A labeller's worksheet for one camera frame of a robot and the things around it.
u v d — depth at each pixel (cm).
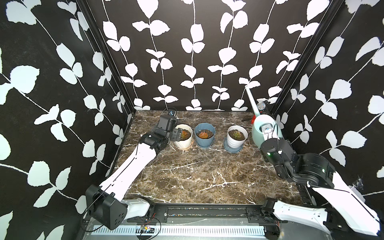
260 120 62
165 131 56
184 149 98
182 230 70
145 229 70
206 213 76
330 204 40
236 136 95
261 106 90
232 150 98
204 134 97
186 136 95
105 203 38
